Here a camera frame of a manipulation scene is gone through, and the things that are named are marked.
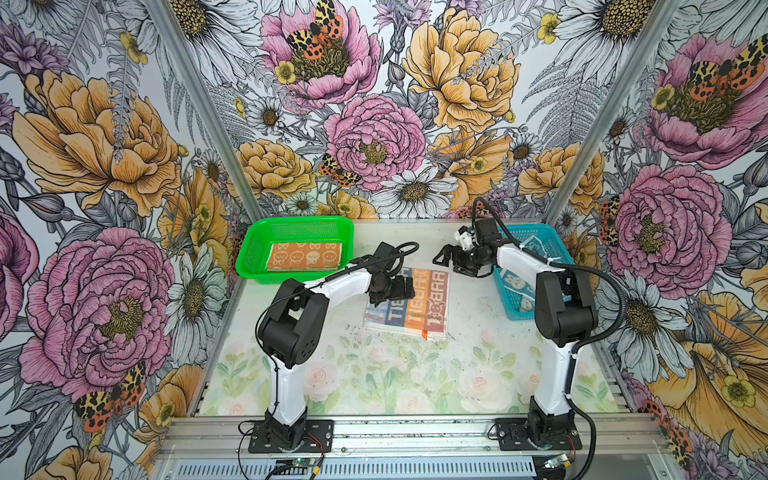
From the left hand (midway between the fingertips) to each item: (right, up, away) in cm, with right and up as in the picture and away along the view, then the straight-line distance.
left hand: (399, 302), depth 94 cm
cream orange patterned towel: (+8, -4, +1) cm, 9 cm away
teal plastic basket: (+53, +16, +8) cm, 56 cm away
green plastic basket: (-50, +16, +12) cm, 54 cm away
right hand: (+15, +10, +4) cm, 18 cm away
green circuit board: (-23, -33, -23) cm, 47 cm away
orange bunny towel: (-33, +14, +14) cm, 39 cm away
